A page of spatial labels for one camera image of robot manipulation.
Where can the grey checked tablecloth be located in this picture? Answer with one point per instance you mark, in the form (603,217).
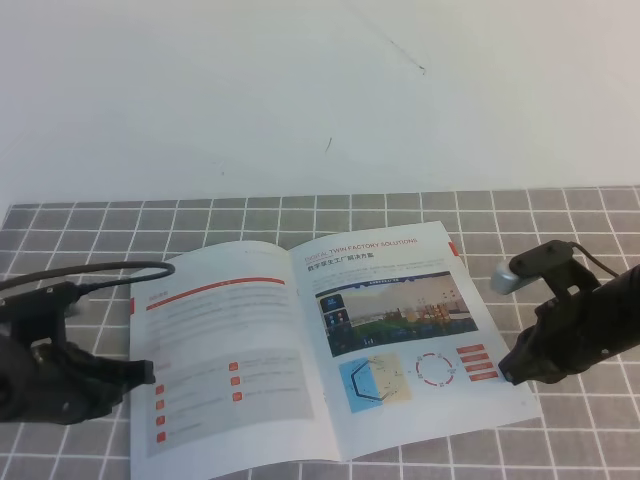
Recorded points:
(590,423)

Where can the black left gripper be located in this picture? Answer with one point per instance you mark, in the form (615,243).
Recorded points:
(43,382)

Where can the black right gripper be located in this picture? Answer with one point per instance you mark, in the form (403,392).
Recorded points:
(572,338)

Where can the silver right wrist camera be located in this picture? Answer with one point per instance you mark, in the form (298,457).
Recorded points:
(553,262)

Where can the white brochure book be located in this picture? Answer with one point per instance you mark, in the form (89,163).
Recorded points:
(343,346)

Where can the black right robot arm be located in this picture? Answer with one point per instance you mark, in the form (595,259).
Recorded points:
(626,280)

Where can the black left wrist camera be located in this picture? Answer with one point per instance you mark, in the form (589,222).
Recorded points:
(40,314)

